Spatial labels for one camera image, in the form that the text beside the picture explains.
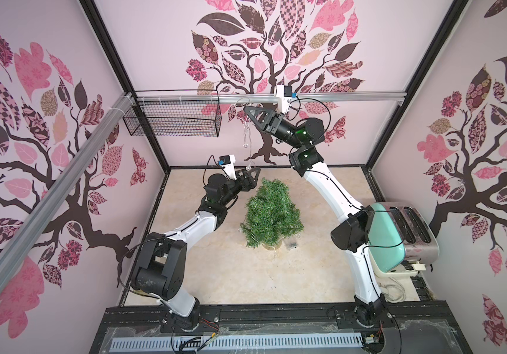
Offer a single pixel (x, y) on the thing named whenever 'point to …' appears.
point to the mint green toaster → (403, 240)
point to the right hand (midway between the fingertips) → (245, 111)
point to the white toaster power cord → (394, 293)
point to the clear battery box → (292, 243)
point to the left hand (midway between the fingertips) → (255, 171)
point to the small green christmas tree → (270, 217)
